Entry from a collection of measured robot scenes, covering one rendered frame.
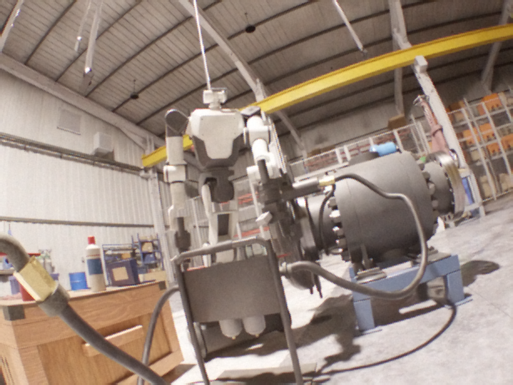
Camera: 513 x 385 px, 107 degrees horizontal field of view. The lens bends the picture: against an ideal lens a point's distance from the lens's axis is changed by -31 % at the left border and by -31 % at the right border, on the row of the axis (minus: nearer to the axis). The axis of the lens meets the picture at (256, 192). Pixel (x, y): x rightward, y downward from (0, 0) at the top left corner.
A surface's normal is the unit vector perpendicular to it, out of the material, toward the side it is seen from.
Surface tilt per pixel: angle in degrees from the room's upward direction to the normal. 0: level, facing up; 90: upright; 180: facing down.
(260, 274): 90
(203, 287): 90
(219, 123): 109
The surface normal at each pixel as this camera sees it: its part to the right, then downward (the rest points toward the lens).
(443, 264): -0.31, -0.15
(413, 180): -0.35, -0.34
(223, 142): 0.29, 0.07
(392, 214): -0.25, 0.09
